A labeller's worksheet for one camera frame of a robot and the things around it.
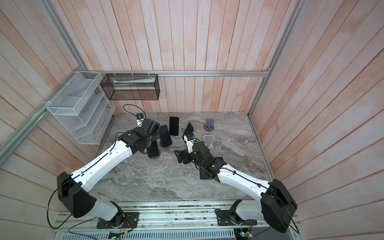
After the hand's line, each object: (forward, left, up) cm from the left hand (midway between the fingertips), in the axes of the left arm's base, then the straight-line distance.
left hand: (147, 134), depth 80 cm
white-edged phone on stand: (+22, -12, -18) cm, 30 cm away
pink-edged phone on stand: (+13, -23, -11) cm, 29 cm away
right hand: (-6, -19, -5) cm, 20 cm away
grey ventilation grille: (-43, -40, -22) cm, 63 cm away
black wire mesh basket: (+41, +18, +2) cm, 45 cm away
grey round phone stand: (+21, -38, -18) cm, 47 cm away
